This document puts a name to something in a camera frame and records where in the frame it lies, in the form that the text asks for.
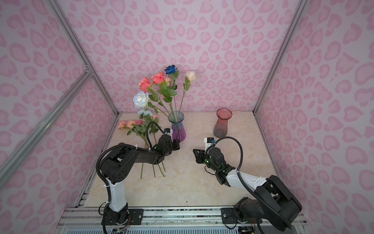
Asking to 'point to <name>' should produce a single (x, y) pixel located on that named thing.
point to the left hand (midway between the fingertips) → (181, 138)
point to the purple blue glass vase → (178, 132)
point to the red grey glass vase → (220, 128)
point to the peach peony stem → (132, 128)
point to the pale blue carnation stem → (148, 113)
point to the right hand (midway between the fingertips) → (193, 150)
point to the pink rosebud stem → (154, 126)
